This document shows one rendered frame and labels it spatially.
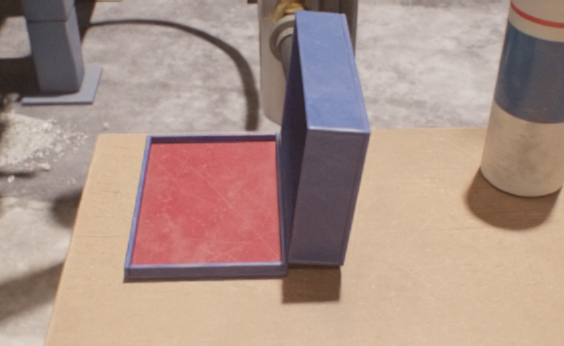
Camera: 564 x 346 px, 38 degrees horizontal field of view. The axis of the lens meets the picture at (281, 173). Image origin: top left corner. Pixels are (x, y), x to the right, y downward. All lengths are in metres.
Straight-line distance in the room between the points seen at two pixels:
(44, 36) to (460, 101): 0.82
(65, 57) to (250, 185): 1.06
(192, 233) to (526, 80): 0.26
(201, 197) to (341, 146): 0.16
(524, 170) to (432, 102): 1.03
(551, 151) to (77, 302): 0.35
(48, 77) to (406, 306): 1.24
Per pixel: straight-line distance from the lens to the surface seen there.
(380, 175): 0.65
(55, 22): 1.62
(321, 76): 0.54
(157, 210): 0.61
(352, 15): 0.93
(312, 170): 0.50
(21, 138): 1.59
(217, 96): 1.65
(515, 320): 0.55
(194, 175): 0.64
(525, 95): 0.60
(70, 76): 1.67
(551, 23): 0.57
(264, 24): 1.06
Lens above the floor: 0.86
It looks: 37 degrees down
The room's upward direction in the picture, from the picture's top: straight up
